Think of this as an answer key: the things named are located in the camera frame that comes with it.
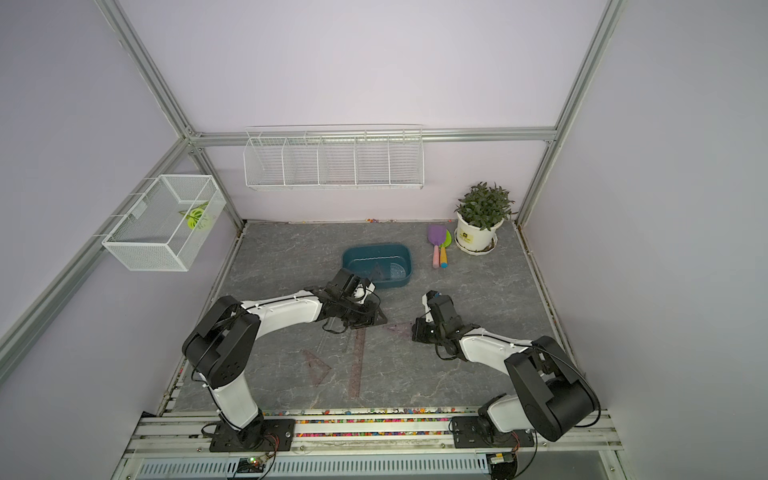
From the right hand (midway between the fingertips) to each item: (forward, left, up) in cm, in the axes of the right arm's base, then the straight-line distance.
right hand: (411, 326), depth 91 cm
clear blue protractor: (+21, +4, -2) cm, 22 cm away
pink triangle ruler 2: (+21, +12, -2) cm, 24 cm away
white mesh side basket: (+18, +69, +25) cm, 75 cm away
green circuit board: (-34, +40, -3) cm, 53 cm away
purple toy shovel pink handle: (+38, -11, -2) cm, 40 cm away
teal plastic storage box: (+25, +8, -2) cm, 26 cm away
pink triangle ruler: (-12, +27, -2) cm, 30 cm away
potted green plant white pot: (+32, -24, +15) cm, 43 cm away
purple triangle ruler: (0, +3, -2) cm, 3 cm away
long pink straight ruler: (-11, +16, -2) cm, 19 cm away
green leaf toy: (+20, +60, +28) cm, 70 cm away
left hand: (-1, +9, +3) cm, 10 cm away
